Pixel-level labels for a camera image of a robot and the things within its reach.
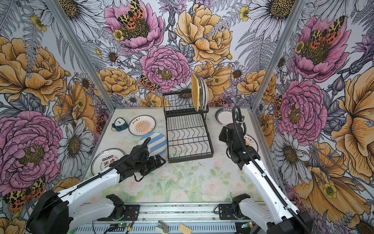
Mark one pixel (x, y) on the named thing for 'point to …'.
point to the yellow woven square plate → (195, 90)
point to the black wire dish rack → (189, 132)
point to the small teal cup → (120, 125)
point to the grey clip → (161, 228)
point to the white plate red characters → (104, 158)
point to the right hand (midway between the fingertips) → (226, 133)
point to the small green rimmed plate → (224, 116)
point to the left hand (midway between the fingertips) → (159, 169)
